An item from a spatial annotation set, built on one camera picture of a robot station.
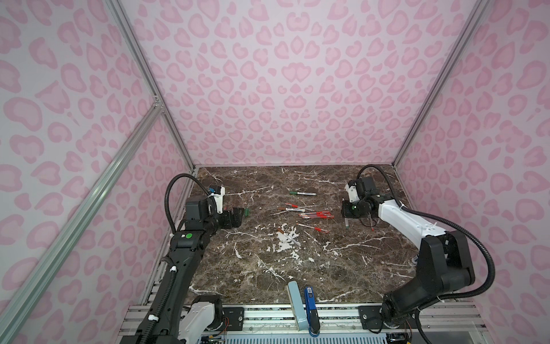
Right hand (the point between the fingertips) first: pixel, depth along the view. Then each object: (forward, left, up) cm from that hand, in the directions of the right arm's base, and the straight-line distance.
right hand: (343, 208), depth 90 cm
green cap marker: (+15, +15, -10) cm, 23 cm away
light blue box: (-35, +20, -7) cm, 41 cm away
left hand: (-7, +43, +11) cm, 45 cm away
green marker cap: (+4, +43, -10) cm, 44 cm away
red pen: (+8, +20, -10) cm, 24 cm away
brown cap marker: (+5, +17, -10) cm, 20 cm away
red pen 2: (-3, -14, -10) cm, 18 cm away
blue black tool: (-38, +15, -7) cm, 41 cm away
